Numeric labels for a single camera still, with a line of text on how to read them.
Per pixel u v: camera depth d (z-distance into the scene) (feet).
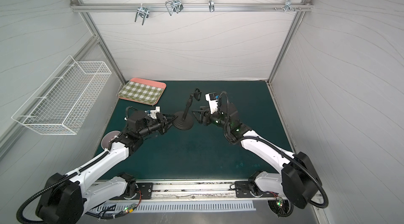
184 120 2.50
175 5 2.51
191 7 2.55
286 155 1.46
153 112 2.47
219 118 2.15
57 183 1.30
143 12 2.61
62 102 2.25
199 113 2.21
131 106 3.46
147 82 3.92
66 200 1.28
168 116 2.46
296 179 1.33
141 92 3.73
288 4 2.51
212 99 2.17
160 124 2.26
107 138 2.82
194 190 2.46
